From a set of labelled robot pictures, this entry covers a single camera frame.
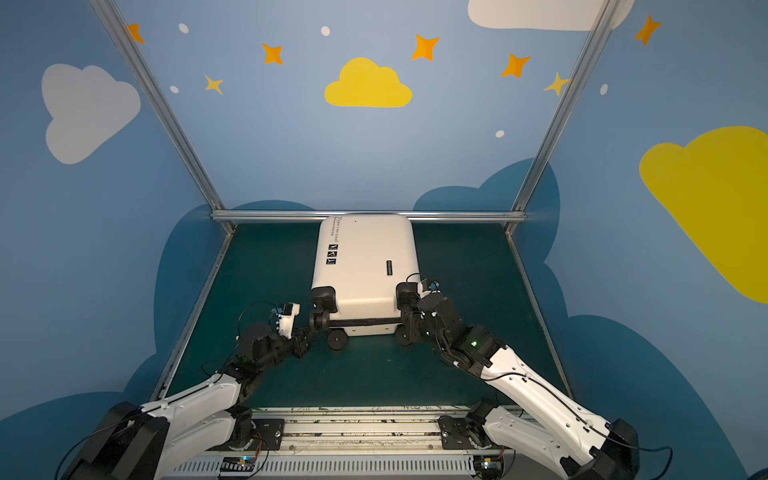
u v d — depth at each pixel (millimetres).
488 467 733
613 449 394
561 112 879
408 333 663
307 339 779
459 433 757
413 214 1304
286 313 753
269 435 745
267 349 701
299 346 749
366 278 820
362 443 735
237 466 732
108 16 686
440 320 547
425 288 686
